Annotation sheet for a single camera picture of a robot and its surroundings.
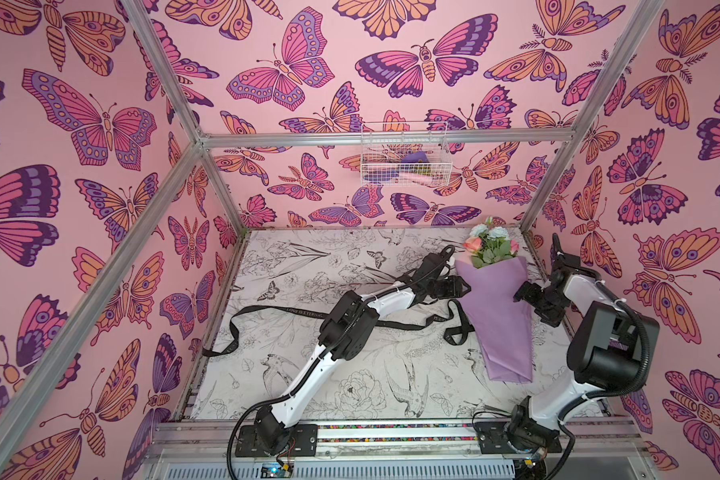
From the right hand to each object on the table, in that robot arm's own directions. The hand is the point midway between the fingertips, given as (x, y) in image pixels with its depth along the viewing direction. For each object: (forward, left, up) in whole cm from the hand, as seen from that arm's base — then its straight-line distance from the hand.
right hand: (531, 304), depth 92 cm
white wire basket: (+38, +38, +29) cm, 61 cm away
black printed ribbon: (-7, +24, -6) cm, 26 cm away
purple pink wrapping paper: (-5, +9, -4) cm, 11 cm away
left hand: (+4, +17, +3) cm, 18 cm away
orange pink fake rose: (+26, +12, -1) cm, 28 cm away
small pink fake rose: (+25, -3, -1) cm, 25 cm away
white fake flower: (+31, +7, +2) cm, 31 cm away
